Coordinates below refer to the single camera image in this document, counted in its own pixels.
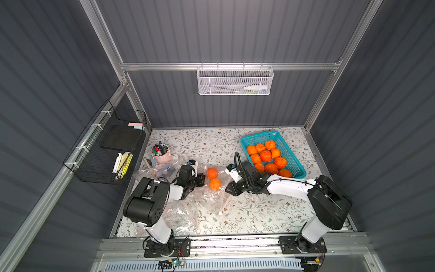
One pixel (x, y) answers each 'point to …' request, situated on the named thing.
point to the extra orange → (275, 152)
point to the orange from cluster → (255, 158)
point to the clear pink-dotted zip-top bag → (186, 216)
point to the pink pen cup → (164, 158)
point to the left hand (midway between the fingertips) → (205, 177)
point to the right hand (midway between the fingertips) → (229, 188)
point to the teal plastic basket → (292, 164)
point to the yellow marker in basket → (130, 157)
